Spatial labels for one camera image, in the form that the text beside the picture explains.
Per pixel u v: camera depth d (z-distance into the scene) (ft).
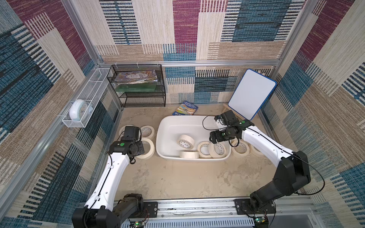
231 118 2.21
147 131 3.43
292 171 1.41
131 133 1.98
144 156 2.48
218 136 2.49
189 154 2.77
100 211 1.25
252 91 3.01
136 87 3.08
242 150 3.08
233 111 3.44
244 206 2.41
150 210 2.41
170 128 3.57
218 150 3.08
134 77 2.79
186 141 2.86
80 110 2.14
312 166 2.44
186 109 3.77
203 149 3.09
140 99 3.91
